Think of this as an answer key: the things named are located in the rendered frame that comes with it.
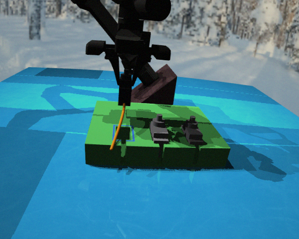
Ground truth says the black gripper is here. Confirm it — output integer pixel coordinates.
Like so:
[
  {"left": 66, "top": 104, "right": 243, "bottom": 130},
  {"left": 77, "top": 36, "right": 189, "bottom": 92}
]
[{"left": 85, "top": 18, "right": 171, "bottom": 87}]

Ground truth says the black micro servo with orange cable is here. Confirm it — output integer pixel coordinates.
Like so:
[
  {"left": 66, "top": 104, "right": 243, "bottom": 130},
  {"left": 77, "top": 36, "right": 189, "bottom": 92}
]
[{"left": 110, "top": 69, "right": 132, "bottom": 151}]

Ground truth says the green rectangular deck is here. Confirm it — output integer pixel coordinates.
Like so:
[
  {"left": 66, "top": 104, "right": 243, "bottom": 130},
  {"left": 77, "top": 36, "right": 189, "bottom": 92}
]
[{"left": 85, "top": 101, "right": 231, "bottom": 167}]

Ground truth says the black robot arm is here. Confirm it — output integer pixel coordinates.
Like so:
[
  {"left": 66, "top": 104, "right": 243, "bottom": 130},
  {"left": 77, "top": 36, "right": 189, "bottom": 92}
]
[{"left": 71, "top": 0, "right": 171, "bottom": 88}]

